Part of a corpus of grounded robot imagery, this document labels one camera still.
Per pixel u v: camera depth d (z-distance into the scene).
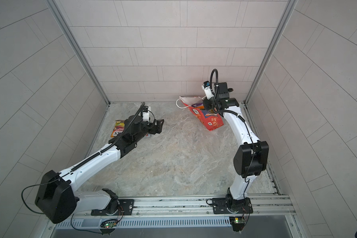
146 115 0.67
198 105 0.99
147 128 0.68
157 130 0.71
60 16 0.74
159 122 0.68
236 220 0.69
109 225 0.64
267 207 0.72
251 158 0.45
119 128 0.97
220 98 0.64
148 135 0.71
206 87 0.74
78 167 0.44
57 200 0.38
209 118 0.89
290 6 0.71
